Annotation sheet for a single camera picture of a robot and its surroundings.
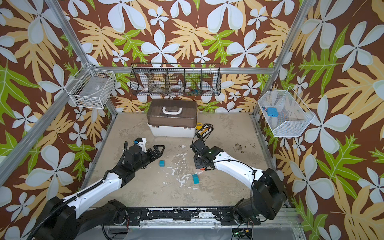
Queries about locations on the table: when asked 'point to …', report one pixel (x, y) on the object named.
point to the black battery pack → (205, 131)
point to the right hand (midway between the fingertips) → (199, 161)
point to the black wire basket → (175, 79)
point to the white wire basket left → (91, 88)
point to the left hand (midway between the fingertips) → (160, 147)
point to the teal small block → (162, 163)
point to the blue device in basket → (272, 112)
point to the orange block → (203, 169)
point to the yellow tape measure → (199, 126)
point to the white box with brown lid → (172, 118)
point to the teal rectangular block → (196, 179)
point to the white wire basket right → (294, 116)
